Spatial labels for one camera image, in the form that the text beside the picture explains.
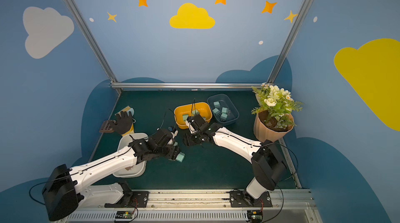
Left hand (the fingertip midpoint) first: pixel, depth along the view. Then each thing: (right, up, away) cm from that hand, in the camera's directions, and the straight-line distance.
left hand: (175, 146), depth 82 cm
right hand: (+7, +3, +2) cm, 8 cm away
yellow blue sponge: (-39, +19, +27) cm, 51 cm away
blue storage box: (+31, +24, +33) cm, 52 cm away
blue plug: (+29, +15, +23) cm, 40 cm away
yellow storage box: (0, +17, +25) cm, 30 cm away
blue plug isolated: (+31, +19, +26) cm, 45 cm away
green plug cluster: (+10, +17, +26) cm, 33 cm away
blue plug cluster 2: (+24, +18, +25) cm, 39 cm away
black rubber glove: (-37, +11, +19) cm, 43 cm away
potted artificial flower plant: (+53, +17, +1) cm, 56 cm away
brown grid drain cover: (-49, +8, +19) cm, 53 cm away
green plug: (+3, +14, +22) cm, 26 cm away
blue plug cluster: (+25, +23, +29) cm, 45 cm away
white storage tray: (-18, -11, -4) cm, 21 cm away
